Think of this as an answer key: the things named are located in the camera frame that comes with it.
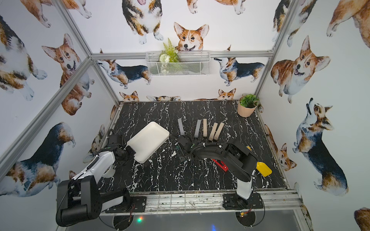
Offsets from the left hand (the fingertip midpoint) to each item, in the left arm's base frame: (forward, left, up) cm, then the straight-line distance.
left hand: (136, 151), depth 89 cm
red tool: (-8, -52, -3) cm, 53 cm away
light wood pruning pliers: (+11, -52, -1) cm, 53 cm away
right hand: (-2, -27, -1) cm, 27 cm away
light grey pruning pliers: (+19, -27, -1) cm, 33 cm away
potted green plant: (+29, -74, +10) cm, 80 cm away
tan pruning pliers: (+18, -44, -2) cm, 47 cm away
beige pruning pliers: (+12, -49, -1) cm, 50 cm away
